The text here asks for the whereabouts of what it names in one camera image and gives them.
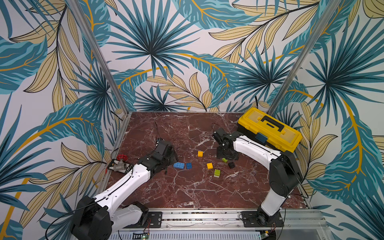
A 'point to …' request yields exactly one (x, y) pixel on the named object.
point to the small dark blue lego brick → (189, 165)
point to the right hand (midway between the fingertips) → (225, 156)
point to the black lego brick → (231, 165)
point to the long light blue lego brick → (178, 165)
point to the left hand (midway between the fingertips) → (173, 158)
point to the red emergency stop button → (122, 156)
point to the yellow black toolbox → (257, 124)
